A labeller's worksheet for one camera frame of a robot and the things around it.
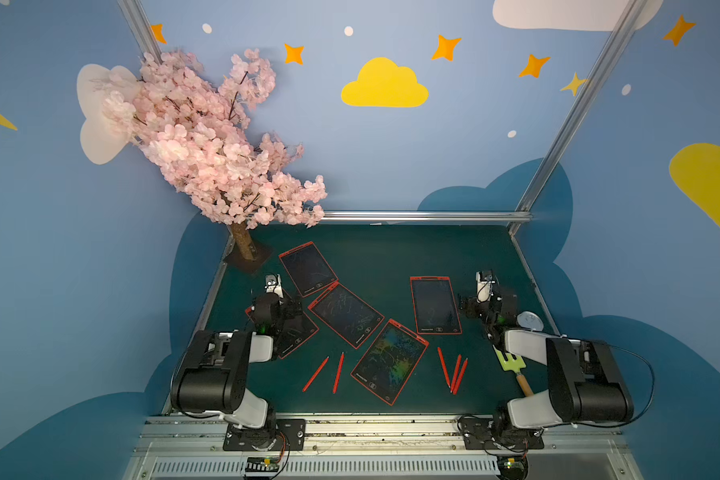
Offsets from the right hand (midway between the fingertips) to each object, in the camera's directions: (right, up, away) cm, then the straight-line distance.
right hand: (479, 290), depth 95 cm
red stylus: (-51, -23, -11) cm, 57 cm away
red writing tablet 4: (-60, -13, -4) cm, 62 cm away
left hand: (-64, 0, -1) cm, 64 cm away
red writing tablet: (-59, +7, +16) cm, 62 cm away
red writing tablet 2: (-43, -8, +1) cm, 44 cm away
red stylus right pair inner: (-11, -22, -11) cm, 27 cm away
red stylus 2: (-45, -22, -11) cm, 52 cm away
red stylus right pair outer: (-10, -24, -11) cm, 28 cm away
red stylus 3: (-14, -21, -9) cm, 27 cm away
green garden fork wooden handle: (+7, -21, -9) cm, 23 cm away
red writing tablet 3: (-14, -6, +3) cm, 15 cm away
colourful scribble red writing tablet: (-30, -20, -9) cm, 37 cm away
